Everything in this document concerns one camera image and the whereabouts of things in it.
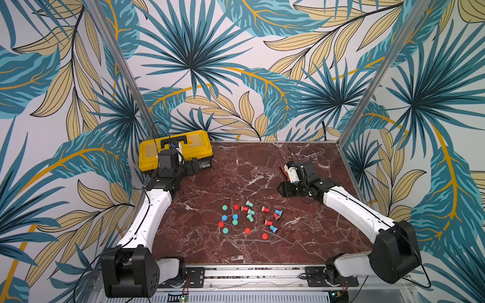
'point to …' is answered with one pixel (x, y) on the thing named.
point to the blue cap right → (235, 216)
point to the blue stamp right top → (278, 212)
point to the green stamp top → (249, 203)
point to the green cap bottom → (225, 230)
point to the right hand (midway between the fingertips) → (283, 187)
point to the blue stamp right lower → (273, 228)
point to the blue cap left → (224, 218)
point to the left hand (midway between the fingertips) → (187, 164)
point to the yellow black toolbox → (196, 145)
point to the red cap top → (236, 207)
